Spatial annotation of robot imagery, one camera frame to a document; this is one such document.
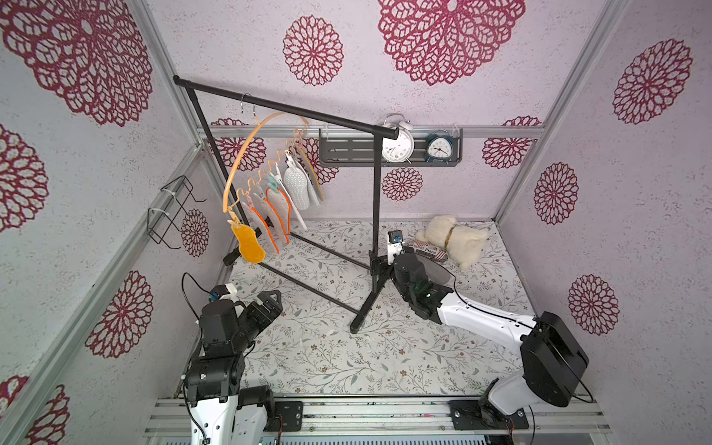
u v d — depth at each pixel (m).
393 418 0.75
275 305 0.65
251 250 0.86
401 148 0.87
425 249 1.06
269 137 0.97
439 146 0.90
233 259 1.06
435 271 1.01
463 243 1.03
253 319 0.61
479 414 0.65
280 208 0.89
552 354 0.46
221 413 0.44
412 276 0.61
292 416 0.73
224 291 0.62
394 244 0.69
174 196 0.78
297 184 0.94
